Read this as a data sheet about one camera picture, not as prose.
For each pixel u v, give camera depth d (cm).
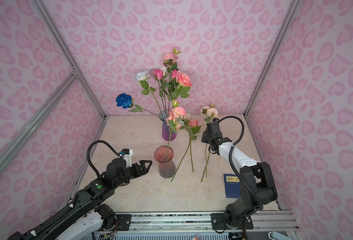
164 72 85
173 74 81
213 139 69
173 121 68
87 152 57
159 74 81
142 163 69
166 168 90
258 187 44
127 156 70
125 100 69
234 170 45
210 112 98
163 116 93
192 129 109
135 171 67
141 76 78
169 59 82
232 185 86
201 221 75
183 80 73
